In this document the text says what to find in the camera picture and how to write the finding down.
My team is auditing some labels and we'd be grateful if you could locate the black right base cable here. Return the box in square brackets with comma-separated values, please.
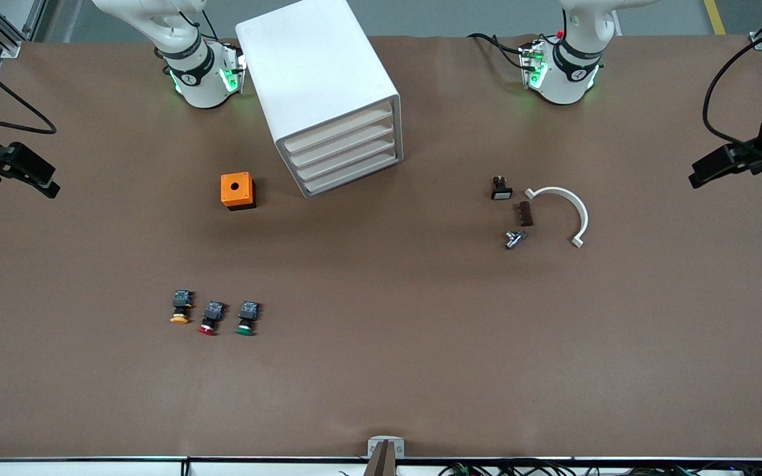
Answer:
[181, 8, 220, 42]

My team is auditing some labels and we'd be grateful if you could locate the black base cable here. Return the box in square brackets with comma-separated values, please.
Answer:
[467, 32, 529, 71]
[181, 8, 220, 42]

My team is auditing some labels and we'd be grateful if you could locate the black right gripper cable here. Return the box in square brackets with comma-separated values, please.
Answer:
[0, 41, 58, 136]

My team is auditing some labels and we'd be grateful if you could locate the white plastic drawer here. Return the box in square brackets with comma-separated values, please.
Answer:
[303, 151, 400, 196]
[290, 119, 396, 168]
[284, 103, 394, 155]
[296, 135, 398, 183]

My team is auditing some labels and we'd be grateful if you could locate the red push button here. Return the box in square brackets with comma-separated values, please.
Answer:
[197, 301, 227, 337]

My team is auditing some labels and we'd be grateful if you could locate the white curved bracket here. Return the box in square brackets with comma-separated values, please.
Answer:
[525, 186, 590, 249]

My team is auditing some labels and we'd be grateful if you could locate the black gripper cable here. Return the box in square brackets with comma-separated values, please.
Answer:
[702, 15, 762, 147]
[0, 41, 58, 136]

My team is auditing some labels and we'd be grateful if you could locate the brown camera pole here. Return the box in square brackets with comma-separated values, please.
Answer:
[362, 442, 398, 476]

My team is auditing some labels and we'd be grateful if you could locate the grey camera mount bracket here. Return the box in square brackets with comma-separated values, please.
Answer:
[367, 436, 406, 459]

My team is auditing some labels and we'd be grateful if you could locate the black left base cable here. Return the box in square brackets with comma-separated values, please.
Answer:
[467, 32, 529, 71]

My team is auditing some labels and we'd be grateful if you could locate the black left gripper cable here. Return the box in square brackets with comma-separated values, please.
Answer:
[702, 15, 762, 147]

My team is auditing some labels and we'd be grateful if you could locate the orange button enclosure box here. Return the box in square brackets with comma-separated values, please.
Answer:
[220, 172, 257, 212]

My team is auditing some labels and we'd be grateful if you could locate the white drawer cabinet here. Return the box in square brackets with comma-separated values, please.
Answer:
[235, 0, 404, 198]

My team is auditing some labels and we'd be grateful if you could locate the green push button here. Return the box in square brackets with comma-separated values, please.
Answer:
[235, 301, 262, 337]

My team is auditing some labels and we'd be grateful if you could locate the yellow push button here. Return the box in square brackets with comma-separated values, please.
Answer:
[169, 290, 195, 325]

